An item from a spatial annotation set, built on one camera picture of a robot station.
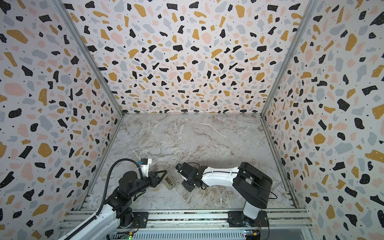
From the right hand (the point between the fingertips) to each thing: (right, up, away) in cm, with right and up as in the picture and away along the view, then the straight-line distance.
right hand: (185, 180), depth 86 cm
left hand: (-9, +8, -8) cm, 14 cm away
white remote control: (-8, +1, -6) cm, 10 cm away
